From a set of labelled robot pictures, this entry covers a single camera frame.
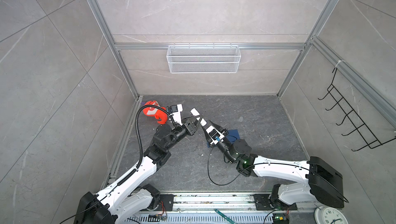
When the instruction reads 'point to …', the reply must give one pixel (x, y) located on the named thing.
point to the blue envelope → (232, 135)
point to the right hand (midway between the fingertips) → (208, 121)
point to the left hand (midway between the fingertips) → (201, 114)
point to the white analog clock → (326, 215)
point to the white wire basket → (203, 59)
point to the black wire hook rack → (369, 138)
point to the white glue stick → (195, 112)
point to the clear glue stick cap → (241, 118)
